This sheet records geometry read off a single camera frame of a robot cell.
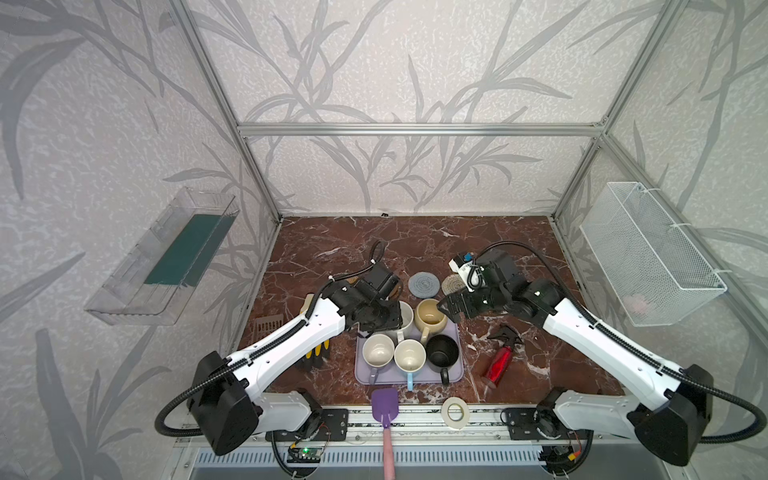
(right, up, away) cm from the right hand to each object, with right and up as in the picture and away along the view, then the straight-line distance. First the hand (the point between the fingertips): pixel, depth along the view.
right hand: (450, 290), depth 76 cm
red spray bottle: (+15, -19, +5) cm, 25 cm away
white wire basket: (+40, +6, -15) cm, 44 cm away
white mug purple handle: (-20, -19, +8) cm, 29 cm away
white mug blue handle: (-10, -20, +7) cm, 23 cm away
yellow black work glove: (-38, -21, +6) cm, 43 cm away
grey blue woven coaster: (-6, -2, +23) cm, 24 cm away
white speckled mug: (-11, -9, +8) cm, 16 cm away
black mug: (-1, -19, +8) cm, 20 cm away
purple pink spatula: (-17, -31, +1) cm, 35 cm away
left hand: (-12, -7, 0) cm, 14 cm away
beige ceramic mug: (-4, -11, +15) cm, 19 cm away
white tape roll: (+1, -33, -2) cm, 34 cm away
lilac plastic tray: (-16, -24, +5) cm, 29 cm away
